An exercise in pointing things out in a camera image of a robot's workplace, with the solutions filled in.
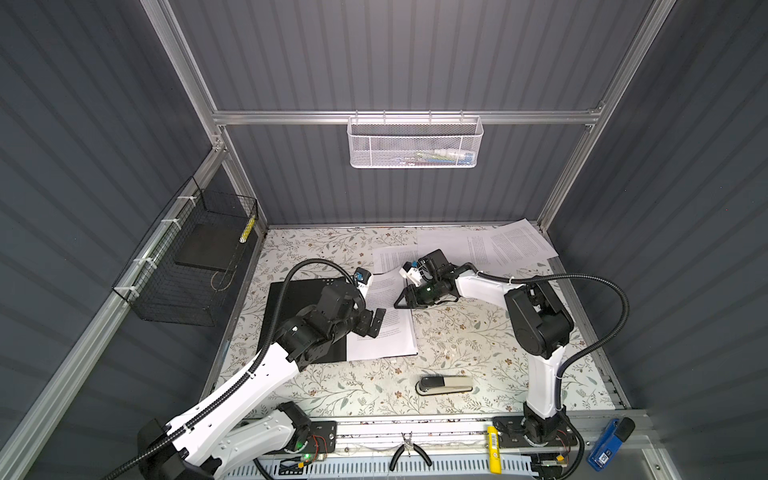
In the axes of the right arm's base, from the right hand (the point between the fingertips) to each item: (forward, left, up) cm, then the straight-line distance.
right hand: (401, 308), depth 92 cm
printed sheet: (-9, +2, -2) cm, 9 cm away
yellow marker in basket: (+11, +42, +24) cm, 50 cm away
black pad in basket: (+4, +49, +25) cm, 56 cm away
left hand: (-8, +8, +16) cm, 20 cm away
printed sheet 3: (+28, -35, -5) cm, 45 cm away
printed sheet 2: (+23, +6, -4) cm, 24 cm away
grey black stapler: (-23, -9, 0) cm, 25 cm away
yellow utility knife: (-37, -22, -3) cm, 43 cm away
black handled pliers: (-36, -1, -4) cm, 36 cm away
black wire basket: (-4, +53, +24) cm, 59 cm away
